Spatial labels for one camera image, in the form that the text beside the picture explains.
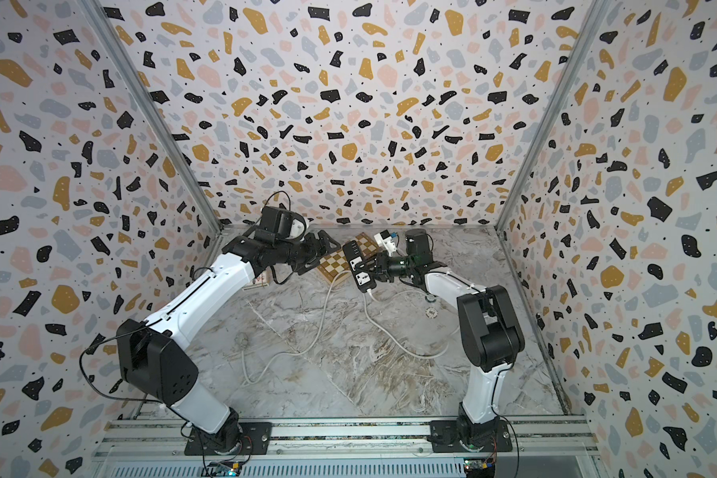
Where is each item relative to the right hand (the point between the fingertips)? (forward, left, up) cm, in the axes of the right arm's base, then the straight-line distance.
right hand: (360, 271), depth 85 cm
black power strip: (+1, +1, +1) cm, 1 cm away
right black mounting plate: (-37, -24, -18) cm, 47 cm away
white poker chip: (-2, -22, -20) cm, 30 cm away
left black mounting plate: (-39, +24, -18) cm, 49 cm away
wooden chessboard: (+14, +11, -16) cm, 24 cm away
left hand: (+1, +6, +8) cm, 10 cm away
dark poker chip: (+3, -23, -19) cm, 30 cm away
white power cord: (-5, -2, -18) cm, 18 cm away
